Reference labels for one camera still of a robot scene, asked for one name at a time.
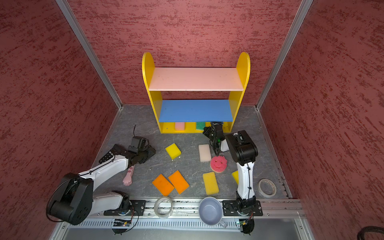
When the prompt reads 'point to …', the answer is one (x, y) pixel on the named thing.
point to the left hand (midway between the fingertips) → (153, 154)
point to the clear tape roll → (156, 203)
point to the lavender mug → (210, 211)
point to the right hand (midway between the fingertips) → (202, 129)
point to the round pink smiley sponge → (218, 164)
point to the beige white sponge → (204, 153)
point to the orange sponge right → (179, 182)
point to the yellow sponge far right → (236, 175)
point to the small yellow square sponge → (173, 151)
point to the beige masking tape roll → (267, 188)
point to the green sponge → (200, 125)
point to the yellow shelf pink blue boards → (192, 115)
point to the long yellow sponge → (210, 182)
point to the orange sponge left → (164, 185)
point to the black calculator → (116, 150)
